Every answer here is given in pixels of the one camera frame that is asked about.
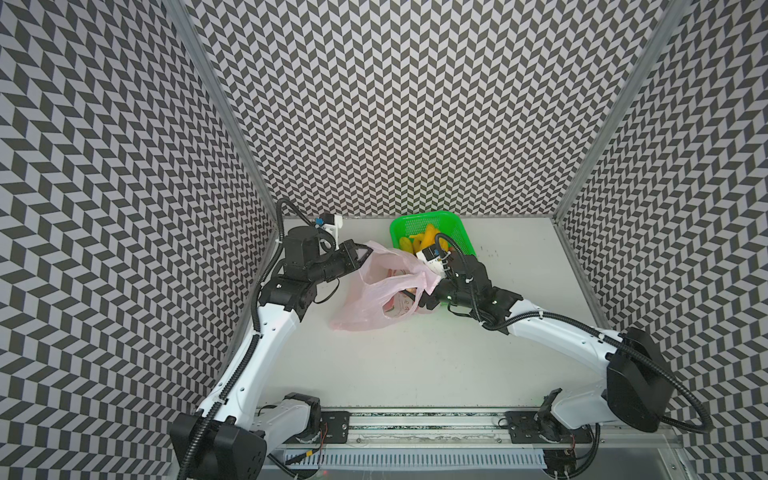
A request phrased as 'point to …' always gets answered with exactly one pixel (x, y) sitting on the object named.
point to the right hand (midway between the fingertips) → (407, 292)
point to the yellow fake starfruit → (405, 244)
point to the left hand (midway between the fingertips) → (373, 250)
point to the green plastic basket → (442, 222)
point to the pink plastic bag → (390, 282)
